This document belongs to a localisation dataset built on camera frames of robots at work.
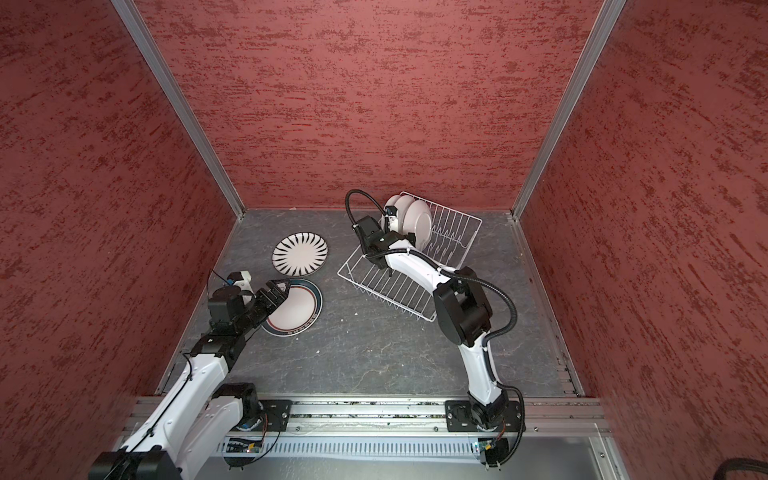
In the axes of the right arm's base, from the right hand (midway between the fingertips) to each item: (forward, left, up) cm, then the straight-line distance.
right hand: (400, 242), depth 94 cm
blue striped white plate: (+7, +37, -13) cm, 40 cm away
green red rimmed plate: (-19, +32, -11) cm, 39 cm away
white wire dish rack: (+7, -18, -6) cm, 21 cm away
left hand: (-17, +34, -2) cm, 37 cm away
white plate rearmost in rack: (+16, +2, +3) cm, 17 cm away
